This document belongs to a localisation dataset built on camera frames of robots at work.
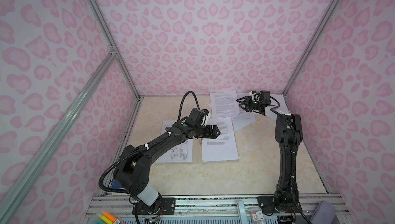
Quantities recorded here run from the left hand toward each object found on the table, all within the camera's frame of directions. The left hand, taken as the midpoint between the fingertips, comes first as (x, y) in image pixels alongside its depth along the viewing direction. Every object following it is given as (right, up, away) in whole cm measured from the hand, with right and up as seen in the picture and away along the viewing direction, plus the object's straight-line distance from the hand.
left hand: (215, 130), depth 82 cm
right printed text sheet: (+54, +11, +33) cm, 64 cm away
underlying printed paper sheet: (+21, +5, +22) cm, 31 cm away
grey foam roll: (+48, -36, -13) cm, 61 cm away
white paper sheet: (+6, -12, +10) cm, 17 cm away
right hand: (+19, +17, +22) cm, 34 cm away
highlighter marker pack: (-51, -38, -12) cm, 64 cm away
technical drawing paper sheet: (-19, -15, +8) cm, 25 cm away
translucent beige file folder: (-10, -14, +9) cm, 19 cm away
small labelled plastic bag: (+18, -36, -14) cm, 43 cm away
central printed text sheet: (+10, +15, +35) cm, 39 cm away
